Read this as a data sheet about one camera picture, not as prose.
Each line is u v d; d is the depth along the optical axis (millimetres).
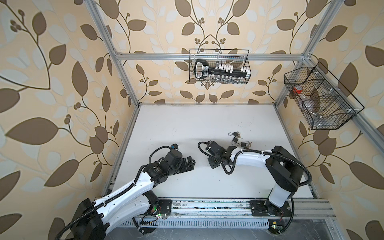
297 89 886
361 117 594
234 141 992
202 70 845
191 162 731
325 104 732
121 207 461
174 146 742
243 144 968
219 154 701
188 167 711
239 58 910
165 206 738
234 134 1019
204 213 737
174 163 622
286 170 463
